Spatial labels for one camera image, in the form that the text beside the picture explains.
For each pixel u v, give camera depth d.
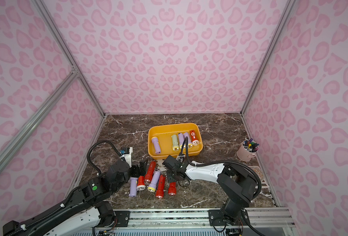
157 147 0.97
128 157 0.64
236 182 0.45
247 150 0.86
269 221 0.72
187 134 1.03
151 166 0.86
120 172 0.53
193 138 0.98
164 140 1.02
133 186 0.81
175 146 0.96
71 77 0.88
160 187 0.82
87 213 0.60
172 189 0.80
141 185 0.81
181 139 1.01
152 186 0.81
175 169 0.66
